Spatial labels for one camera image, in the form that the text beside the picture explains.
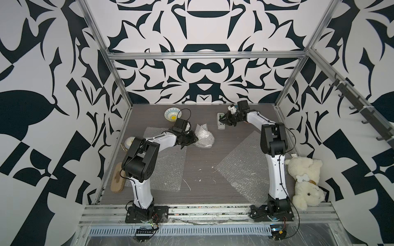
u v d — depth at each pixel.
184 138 0.85
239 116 0.93
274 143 0.64
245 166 0.89
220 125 1.05
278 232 0.71
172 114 1.12
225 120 0.98
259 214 0.73
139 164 0.50
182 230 0.78
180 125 0.78
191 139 0.87
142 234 0.73
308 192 0.74
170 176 0.86
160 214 0.75
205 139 0.96
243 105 0.89
